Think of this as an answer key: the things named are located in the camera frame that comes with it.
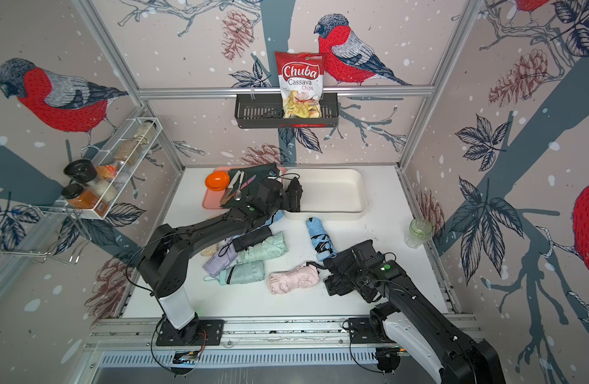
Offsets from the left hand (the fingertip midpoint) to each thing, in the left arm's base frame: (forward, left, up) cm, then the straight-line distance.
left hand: (291, 187), depth 89 cm
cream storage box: (+11, -17, -19) cm, 28 cm away
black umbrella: (-32, -17, -12) cm, 38 cm away
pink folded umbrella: (-29, -5, -13) cm, 32 cm away
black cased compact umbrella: (-15, +15, -14) cm, 25 cm away
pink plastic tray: (+7, +37, -18) cm, 42 cm away
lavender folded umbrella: (-20, +25, -15) cm, 35 cm away
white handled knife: (+16, +30, -18) cm, 39 cm away
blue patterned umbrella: (-17, -12, -13) cm, 25 cm away
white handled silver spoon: (+11, +26, -19) cm, 34 cm away
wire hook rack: (-28, +63, +5) cm, 69 cm away
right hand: (-28, -20, -15) cm, 37 cm away
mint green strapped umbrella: (-27, +15, -15) cm, 34 cm away
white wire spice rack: (-3, +55, +17) cm, 58 cm away
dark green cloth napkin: (+17, +25, -18) cm, 35 cm away
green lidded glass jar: (-12, -50, -13) cm, 53 cm away
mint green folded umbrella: (-18, +7, -13) cm, 23 cm away
